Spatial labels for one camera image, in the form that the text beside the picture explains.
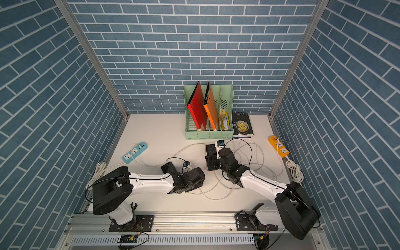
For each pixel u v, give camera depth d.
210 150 0.88
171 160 0.96
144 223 0.73
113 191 0.43
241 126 1.12
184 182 0.65
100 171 0.91
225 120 1.12
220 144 0.75
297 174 0.87
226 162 0.67
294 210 0.42
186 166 0.79
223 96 1.08
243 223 0.73
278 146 0.97
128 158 0.94
